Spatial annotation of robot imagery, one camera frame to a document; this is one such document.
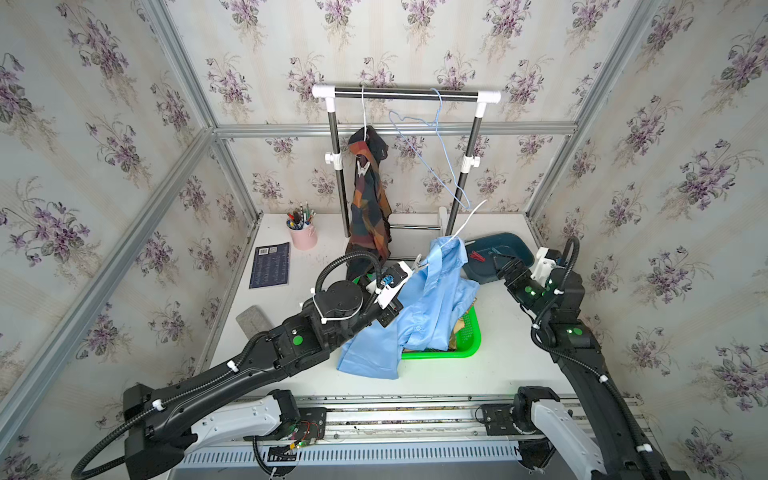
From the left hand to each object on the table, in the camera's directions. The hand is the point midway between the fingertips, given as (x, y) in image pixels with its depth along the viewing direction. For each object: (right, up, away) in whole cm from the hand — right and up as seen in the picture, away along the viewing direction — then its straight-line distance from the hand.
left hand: (405, 275), depth 62 cm
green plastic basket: (+19, -21, +22) cm, 36 cm away
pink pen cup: (-33, +10, +41) cm, 54 cm away
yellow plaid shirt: (+16, -16, +20) cm, 30 cm away
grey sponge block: (-44, -17, +26) cm, 54 cm away
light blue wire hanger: (+5, +42, +42) cm, 60 cm away
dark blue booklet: (-45, -1, +42) cm, 62 cm away
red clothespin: (+29, +2, +45) cm, 53 cm away
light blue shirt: (+8, -8, +15) cm, 19 cm away
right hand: (+26, +1, +14) cm, 29 cm away
